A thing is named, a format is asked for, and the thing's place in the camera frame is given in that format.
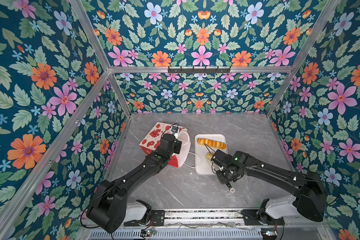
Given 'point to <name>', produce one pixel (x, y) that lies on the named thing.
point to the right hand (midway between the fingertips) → (221, 178)
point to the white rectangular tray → (206, 145)
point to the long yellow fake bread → (211, 143)
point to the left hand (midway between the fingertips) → (178, 135)
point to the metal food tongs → (231, 189)
